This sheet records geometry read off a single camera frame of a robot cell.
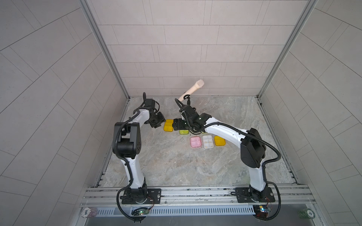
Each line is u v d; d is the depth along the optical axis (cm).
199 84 84
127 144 51
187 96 91
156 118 83
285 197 71
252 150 48
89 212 62
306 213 62
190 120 65
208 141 91
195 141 91
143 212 65
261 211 68
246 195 71
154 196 71
